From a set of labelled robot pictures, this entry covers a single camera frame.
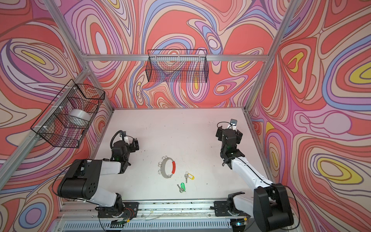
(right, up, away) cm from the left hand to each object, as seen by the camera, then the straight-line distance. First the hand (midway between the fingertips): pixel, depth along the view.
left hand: (130, 138), depth 94 cm
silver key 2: (+34, -27, -13) cm, 45 cm away
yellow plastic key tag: (+41, -22, -9) cm, 47 cm away
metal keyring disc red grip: (+22, -16, -5) cm, 27 cm away
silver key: (+37, -22, -9) cm, 44 cm away
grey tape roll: (-18, +14, -21) cm, 30 cm away
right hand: (+63, +6, -8) cm, 64 cm away
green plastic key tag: (+35, -26, -11) cm, 45 cm away
